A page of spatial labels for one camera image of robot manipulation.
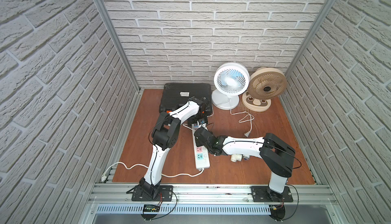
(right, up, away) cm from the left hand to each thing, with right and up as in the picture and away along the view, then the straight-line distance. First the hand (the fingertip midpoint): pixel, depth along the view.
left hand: (196, 121), depth 99 cm
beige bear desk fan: (+42, +24, -10) cm, 50 cm away
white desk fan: (+21, +26, -11) cm, 36 cm away
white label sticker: (-9, +19, +7) cm, 22 cm away
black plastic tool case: (-16, +18, +7) cm, 26 cm away
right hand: (+2, -6, -11) cm, 13 cm away
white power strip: (+3, -17, -16) cm, 24 cm away
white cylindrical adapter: (+23, -18, -16) cm, 33 cm away
